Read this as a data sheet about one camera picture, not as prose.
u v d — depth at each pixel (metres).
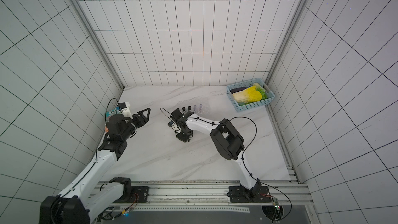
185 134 0.81
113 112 1.03
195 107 1.00
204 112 1.05
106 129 0.58
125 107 0.71
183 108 0.98
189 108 0.99
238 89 1.12
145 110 0.76
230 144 0.53
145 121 0.72
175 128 0.82
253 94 1.04
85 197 0.43
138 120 0.70
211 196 0.73
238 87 1.14
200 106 1.00
